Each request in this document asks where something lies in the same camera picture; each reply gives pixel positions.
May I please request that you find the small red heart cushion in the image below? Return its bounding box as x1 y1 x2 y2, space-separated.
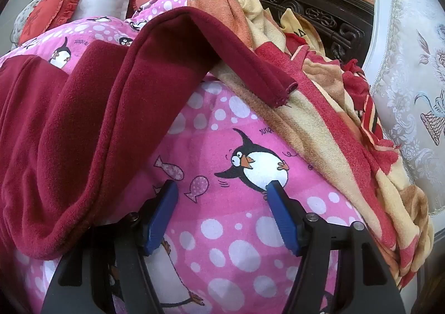
17 0 82 45

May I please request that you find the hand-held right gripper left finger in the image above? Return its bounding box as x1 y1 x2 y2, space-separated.
41 180 179 314

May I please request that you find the dark red fleece garment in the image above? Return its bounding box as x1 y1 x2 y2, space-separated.
0 8 299 261

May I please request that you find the white upholstered chair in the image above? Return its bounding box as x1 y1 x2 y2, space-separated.
362 0 445 217

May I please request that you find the pink penguin print blanket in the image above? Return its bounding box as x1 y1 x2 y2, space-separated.
0 0 369 314

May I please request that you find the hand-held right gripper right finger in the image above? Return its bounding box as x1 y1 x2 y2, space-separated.
264 180 406 314

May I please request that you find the dark carved wooden headboard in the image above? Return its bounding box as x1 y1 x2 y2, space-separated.
243 0 376 66

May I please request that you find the orange and red towel blanket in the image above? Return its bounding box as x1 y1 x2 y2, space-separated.
189 0 435 290

